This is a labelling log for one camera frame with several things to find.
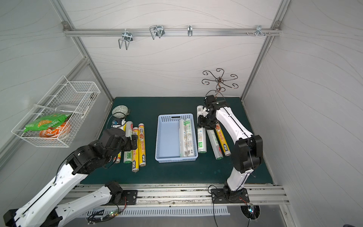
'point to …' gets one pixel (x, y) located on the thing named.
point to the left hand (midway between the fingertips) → (129, 137)
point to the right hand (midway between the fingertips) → (201, 126)
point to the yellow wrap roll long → (135, 152)
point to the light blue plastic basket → (176, 138)
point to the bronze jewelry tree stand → (220, 80)
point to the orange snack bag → (55, 132)
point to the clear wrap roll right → (215, 146)
